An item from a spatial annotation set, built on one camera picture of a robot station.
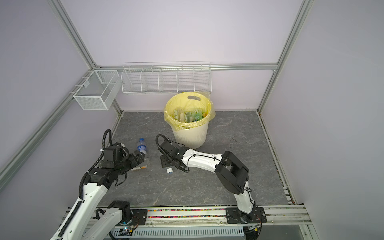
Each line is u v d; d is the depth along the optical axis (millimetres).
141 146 938
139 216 736
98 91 1034
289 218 741
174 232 708
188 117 938
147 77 988
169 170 818
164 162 769
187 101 946
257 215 722
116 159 587
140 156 708
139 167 870
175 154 667
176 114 909
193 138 878
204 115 933
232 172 481
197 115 961
